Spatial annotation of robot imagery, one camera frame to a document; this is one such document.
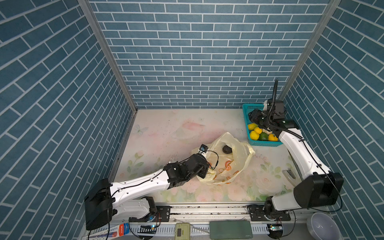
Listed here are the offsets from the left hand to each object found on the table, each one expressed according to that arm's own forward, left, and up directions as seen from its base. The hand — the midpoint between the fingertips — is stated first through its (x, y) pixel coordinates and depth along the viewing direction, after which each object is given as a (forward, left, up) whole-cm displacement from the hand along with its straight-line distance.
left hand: (208, 164), depth 77 cm
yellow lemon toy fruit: (+23, -33, -8) cm, 41 cm away
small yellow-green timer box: (-27, +13, -12) cm, 32 cm away
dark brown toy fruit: (+14, -14, -9) cm, 22 cm away
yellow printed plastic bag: (+11, -14, -13) cm, 22 cm away
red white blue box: (-27, +47, -13) cm, 55 cm away
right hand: (+23, -24, +14) cm, 37 cm away
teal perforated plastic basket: (+47, -34, -5) cm, 58 cm away
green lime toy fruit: (+22, -39, -7) cm, 45 cm away
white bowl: (-27, -55, -12) cm, 62 cm away
